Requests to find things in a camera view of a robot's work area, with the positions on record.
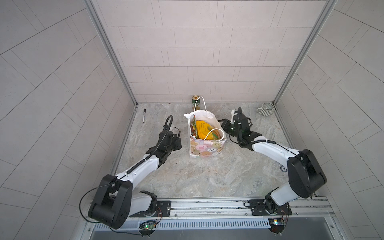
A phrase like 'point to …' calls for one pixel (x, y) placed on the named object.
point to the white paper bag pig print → (205, 148)
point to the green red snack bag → (193, 126)
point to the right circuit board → (277, 224)
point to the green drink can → (196, 106)
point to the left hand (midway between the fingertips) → (182, 138)
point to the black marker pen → (144, 111)
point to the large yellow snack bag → (202, 129)
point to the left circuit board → (147, 225)
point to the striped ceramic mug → (266, 109)
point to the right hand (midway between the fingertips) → (216, 122)
